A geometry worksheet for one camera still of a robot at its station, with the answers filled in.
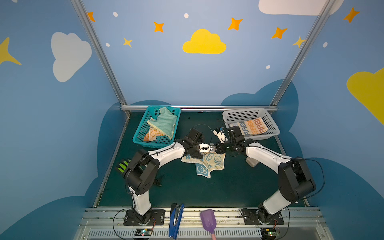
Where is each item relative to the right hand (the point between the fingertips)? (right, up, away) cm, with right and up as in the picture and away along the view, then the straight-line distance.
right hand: (215, 144), depth 90 cm
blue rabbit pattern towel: (-3, -11, +3) cm, 12 cm away
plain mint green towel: (-35, +14, +20) cm, 43 cm away
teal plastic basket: (-49, +11, +14) cm, 52 cm away
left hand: (-7, 0, +2) cm, 8 cm away
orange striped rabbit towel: (+30, +11, +21) cm, 38 cm away
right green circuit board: (+23, -41, -19) cm, 51 cm away
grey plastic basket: (+20, +19, +25) cm, 37 cm away
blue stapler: (-22, -33, -16) cm, 43 cm away
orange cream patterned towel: (-43, +5, +14) cm, 46 cm away
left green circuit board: (-38, -40, -19) cm, 58 cm away
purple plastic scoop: (-6, -36, -17) cm, 41 cm away
